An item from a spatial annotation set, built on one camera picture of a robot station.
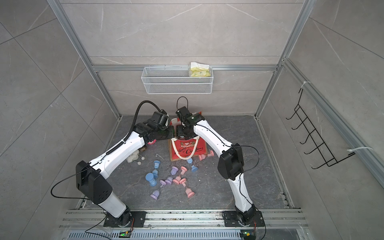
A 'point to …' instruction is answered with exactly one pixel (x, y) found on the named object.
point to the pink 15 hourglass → (202, 157)
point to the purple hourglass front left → (155, 194)
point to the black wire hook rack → (321, 147)
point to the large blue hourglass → (150, 178)
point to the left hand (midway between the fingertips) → (176, 130)
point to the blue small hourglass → (193, 168)
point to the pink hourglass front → (189, 193)
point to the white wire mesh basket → (174, 80)
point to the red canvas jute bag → (185, 149)
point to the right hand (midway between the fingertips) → (184, 133)
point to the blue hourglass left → (156, 166)
